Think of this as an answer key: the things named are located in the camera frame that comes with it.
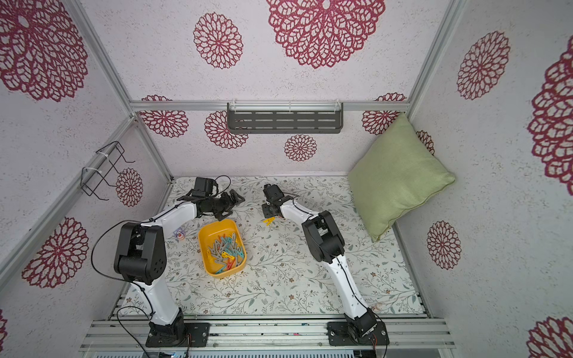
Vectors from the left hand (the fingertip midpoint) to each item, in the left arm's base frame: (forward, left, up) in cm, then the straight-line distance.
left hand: (239, 204), depth 95 cm
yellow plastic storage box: (-16, +7, -9) cm, 20 cm away
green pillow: (+4, -62, +15) cm, 64 cm away
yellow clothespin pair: (-1, -12, -11) cm, 16 cm away
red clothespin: (-22, +3, -10) cm, 25 cm away
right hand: (+7, -11, -10) cm, 16 cm away
